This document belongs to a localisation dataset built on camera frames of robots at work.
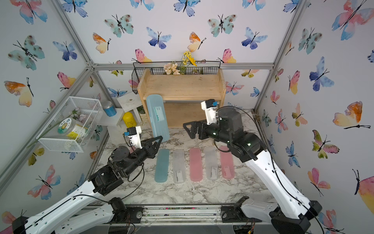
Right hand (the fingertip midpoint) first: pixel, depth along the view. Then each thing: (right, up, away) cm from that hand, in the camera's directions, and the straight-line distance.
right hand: (192, 122), depth 60 cm
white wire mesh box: (-58, +7, +20) cm, 61 cm away
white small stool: (-41, +13, +34) cm, 55 cm away
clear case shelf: (-8, -27, +30) cm, 41 cm away
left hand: (-14, -6, +4) cm, 16 cm away
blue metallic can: (-52, +9, +31) cm, 61 cm away
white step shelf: (-55, +2, +34) cm, 65 cm away
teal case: (-20, -28, +34) cm, 48 cm away
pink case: (+2, -27, +32) cm, 42 cm away
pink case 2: (+21, -25, +31) cm, 45 cm away
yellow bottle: (-43, +2, +41) cm, 59 cm away
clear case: (+12, -25, +32) cm, 42 cm away
